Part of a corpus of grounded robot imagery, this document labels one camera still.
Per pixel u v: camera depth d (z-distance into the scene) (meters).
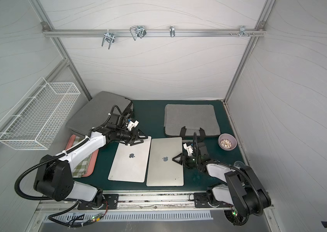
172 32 0.78
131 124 0.78
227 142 0.93
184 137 0.95
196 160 0.71
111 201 0.74
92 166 0.85
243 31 0.76
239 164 0.84
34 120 0.68
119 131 0.70
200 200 0.73
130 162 0.87
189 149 0.83
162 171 0.84
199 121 1.05
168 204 0.73
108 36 0.78
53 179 0.42
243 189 0.43
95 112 1.01
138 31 0.77
